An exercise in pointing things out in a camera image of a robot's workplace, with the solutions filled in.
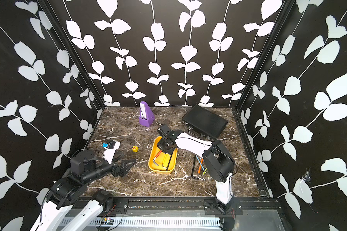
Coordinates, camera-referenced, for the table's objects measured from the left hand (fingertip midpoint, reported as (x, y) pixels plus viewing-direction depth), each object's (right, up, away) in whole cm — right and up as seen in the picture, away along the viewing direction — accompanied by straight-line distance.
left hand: (130, 155), depth 66 cm
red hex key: (+11, -3, +20) cm, 23 cm away
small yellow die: (-6, -2, +27) cm, 28 cm away
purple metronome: (-1, +20, +38) cm, 43 cm away
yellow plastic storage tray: (+10, -9, +21) cm, 25 cm away
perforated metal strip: (+9, -34, +4) cm, 36 cm away
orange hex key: (+35, -14, +20) cm, 43 cm away
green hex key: (+39, -15, +20) cm, 46 cm away
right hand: (+9, 0, +22) cm, 24 cm away
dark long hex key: (+32, -13, +22) cm, 41 cm away
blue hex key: (+36, -11, +24) cm, 45 cm away
